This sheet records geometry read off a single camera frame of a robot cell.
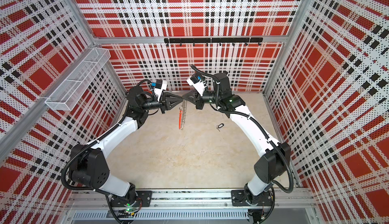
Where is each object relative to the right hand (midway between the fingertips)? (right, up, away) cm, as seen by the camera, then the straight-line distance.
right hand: (184, 97), depth 68 cm
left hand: (-2, -1, +3) cm, 3 cm away
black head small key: (+20, -18, +34) cm, 43 cm away
